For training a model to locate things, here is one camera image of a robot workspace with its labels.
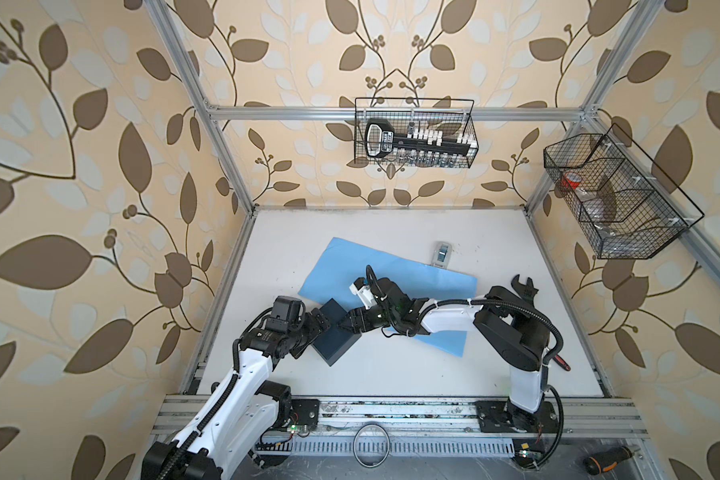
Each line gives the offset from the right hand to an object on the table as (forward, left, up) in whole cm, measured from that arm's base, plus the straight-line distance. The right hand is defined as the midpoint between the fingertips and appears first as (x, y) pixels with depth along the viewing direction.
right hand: (343, 326), depth 84 cm
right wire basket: (+17, -72, +29) cm, 80 cm away
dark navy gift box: (-5, +3, +1) cm, 6 cm away
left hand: (-1, +5, +2) cm, 5 cm away
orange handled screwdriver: (-33, -58, -2) cm, 67 cm away
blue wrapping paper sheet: (+26, +1, -6) cm, 27 cm away
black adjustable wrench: (+12, -59, -4) cm, 60 cm away
